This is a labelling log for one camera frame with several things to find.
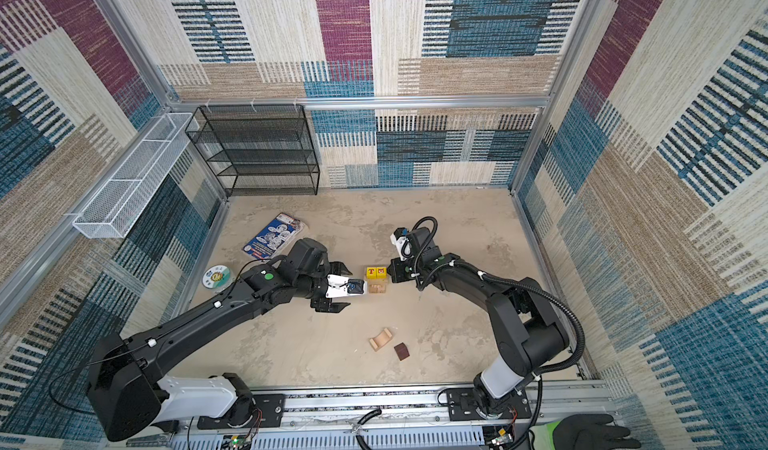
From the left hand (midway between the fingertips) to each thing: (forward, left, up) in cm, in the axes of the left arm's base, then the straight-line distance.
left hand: (348, 278), depth 79 cm
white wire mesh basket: (+13, +53, +17) cm, 57 cm away
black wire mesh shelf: (+52, +36, +2) cm, 63 cm away
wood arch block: (-11, -8, -15) cm, 20 cm away
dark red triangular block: (-14, -14, -15) cm, 25 cm away
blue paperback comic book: (+24, +29, -14) cm, 40 cm away
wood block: (+4, -9, -14) cm, 17 cm away
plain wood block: (+4, -7, -10) cm, 13 cm away
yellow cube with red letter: (+6, -6, -9) cm, 12 cm away
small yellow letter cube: (+6, -9, -9) cm, 14 cm away
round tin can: (+5, +39, -8) cm, 40 cm away
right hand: (+6, -11, -9) cm, 16 cm away
